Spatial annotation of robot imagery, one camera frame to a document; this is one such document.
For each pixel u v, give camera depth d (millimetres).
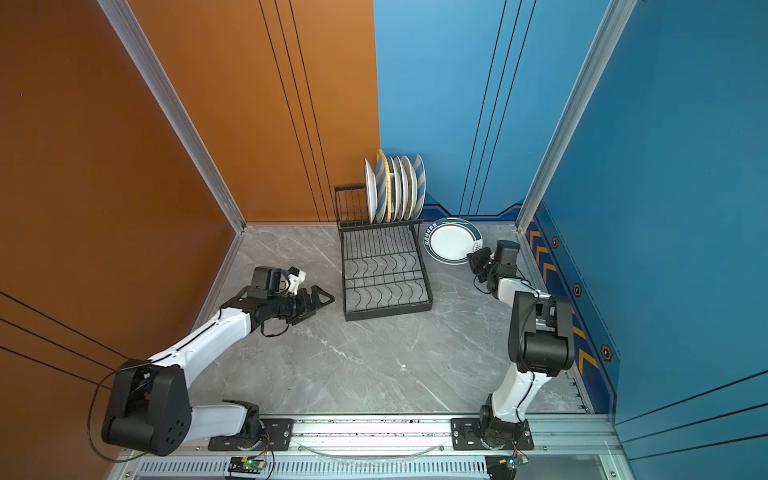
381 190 875
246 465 707
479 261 874
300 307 753
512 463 698
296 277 814
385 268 1048
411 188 828
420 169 851
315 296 769
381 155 864
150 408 415
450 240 1005
